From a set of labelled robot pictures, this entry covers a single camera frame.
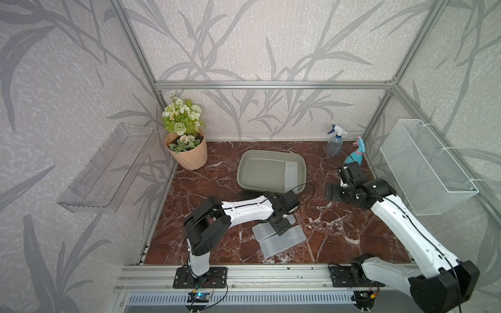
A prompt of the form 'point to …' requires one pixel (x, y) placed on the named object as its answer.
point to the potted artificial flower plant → (188, 143)
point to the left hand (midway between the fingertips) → (278, 221)
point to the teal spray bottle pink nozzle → (358, 155)
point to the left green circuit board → (198, 297)
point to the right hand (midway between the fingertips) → (335, 192)
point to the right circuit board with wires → (364, 299)
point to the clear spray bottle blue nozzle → (334, 144)
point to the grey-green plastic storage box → (271, 171)
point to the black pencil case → (248, 194)
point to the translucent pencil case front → (275, 244)
